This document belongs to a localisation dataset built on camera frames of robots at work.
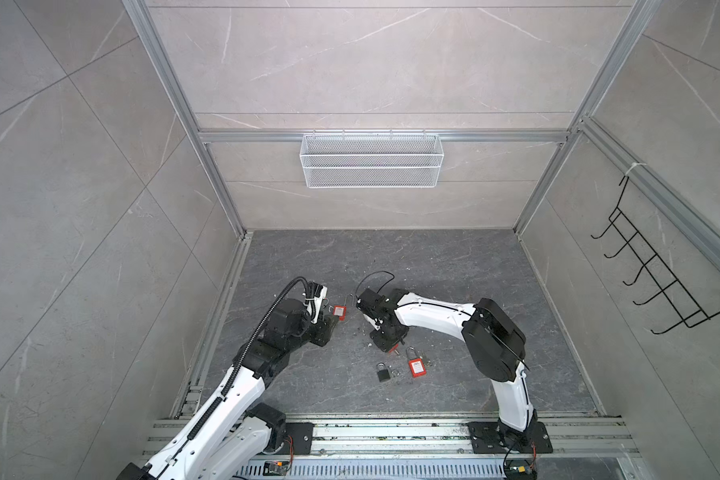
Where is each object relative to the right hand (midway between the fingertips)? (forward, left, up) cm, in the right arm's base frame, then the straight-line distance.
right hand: (387, 339), depth 91 cm
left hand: (+1, +16, +18) cm, 24 cm away
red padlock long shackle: (+9, +14, +2) cm, 17 cm away
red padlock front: (-9, -8, +2) cm, 13 cm away
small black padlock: (-11, +1, +1) cm, 11 cm away
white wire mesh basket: (+51, +3, +30) cm, 60 cm away
